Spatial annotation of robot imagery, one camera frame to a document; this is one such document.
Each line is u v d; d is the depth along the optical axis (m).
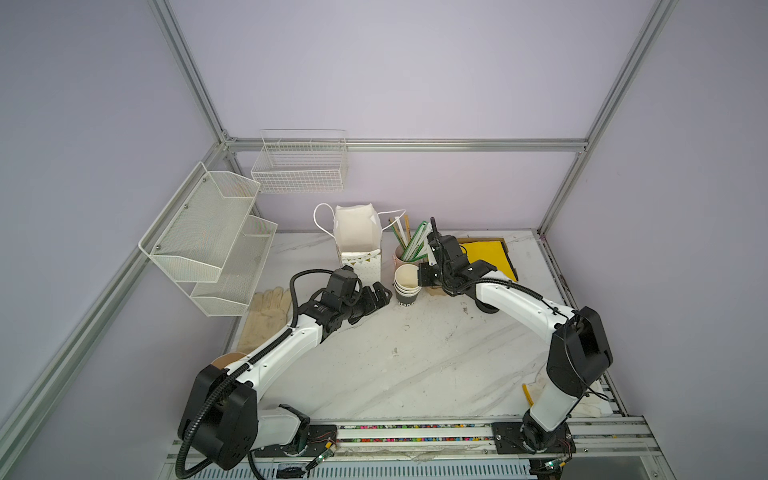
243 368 0.44
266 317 0.94
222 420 0.40
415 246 0.98
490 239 1.10
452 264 0.66
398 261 0.98
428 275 0.78
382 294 0.76
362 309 0.73
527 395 0.79
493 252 1.08
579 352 0.46
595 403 0.80
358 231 1.00
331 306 0.63
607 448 0.73
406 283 0.84
